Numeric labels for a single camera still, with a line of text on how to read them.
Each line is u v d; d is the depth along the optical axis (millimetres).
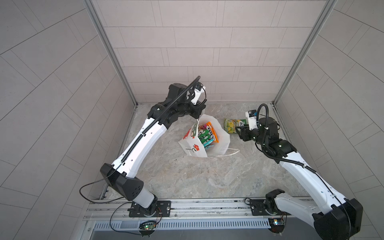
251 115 645
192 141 722
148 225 643
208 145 827
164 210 706
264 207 707
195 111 600
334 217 361
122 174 390
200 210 712
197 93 594
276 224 680
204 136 826
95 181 374
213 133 849
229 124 1015
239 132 701
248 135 664
